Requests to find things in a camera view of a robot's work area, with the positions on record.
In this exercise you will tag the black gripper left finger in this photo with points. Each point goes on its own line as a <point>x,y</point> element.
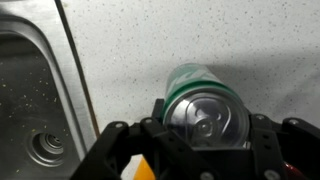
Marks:
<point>166,150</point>

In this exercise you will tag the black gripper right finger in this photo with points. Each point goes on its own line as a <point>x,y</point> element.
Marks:
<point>300,143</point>

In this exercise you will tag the green soda can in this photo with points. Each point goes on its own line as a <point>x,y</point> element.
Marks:
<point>200,116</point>

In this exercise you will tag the orange plastic cup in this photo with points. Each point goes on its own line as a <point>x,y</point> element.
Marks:
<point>144,171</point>

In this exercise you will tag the stainless steel sink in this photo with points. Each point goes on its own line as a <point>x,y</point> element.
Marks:
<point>26,100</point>

